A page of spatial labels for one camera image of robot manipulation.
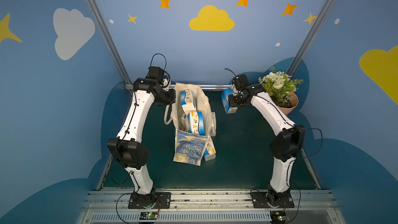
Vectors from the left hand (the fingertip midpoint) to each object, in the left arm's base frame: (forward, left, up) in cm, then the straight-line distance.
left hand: (177, 98), depth 80 cm
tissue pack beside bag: (-6, -20, -21) cm, 30 cm away
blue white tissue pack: (+10, -26, -7) cm, 29 cm away
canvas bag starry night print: (-22, -7, -12) cm, 26 cm away
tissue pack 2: (-22, -18, -19) cm, 34 cm away
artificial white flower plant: (+11, -56, +1) cm, 57 cm away
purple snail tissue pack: (-13, -10, -3) cm, 17 cm away
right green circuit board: (-48, -50, -28) cm, 75 cm away
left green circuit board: (-49, +11, -28) cm, 57 cm away
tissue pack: (+1, -5, -2) cm, 6 cm away
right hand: (+6, -32, -8) cm, 34 cm away
